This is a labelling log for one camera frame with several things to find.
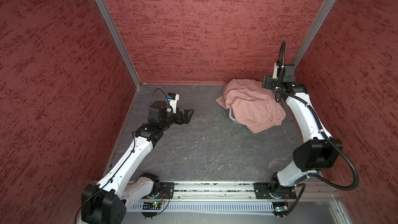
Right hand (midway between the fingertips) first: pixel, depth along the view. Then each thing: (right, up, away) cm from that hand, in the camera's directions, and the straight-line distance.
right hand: (269, 82), depth 82 cm
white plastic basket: (-19, -18, +9) cm, 28 cm away
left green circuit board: (-60, -59, -12) cm, 85 cm away
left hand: (-45, -16, -5) cm, 48 cm away
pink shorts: (-8, -12, +5) cm, 16 cm away
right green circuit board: (0, -60, -11) cm, 61 cm away
